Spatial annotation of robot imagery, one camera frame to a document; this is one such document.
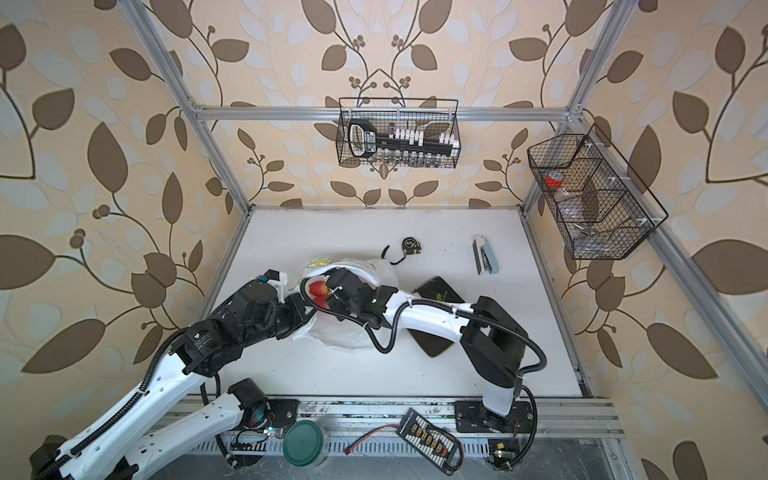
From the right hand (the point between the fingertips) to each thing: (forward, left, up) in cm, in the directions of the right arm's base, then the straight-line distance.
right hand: (336, 295), depth 82 cm
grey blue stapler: (+18, -48, -9) cm, 52 cm away
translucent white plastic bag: (-6, +3, -10) cm, 11 cm away
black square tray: (+8, -30, -12) cm, 33 cm away
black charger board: (-34, -24, -11) cm, 43 cm away
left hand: (-8, +1, +10) cm, 13 cm away
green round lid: (-34, +4, -2) cm, 34 cm away
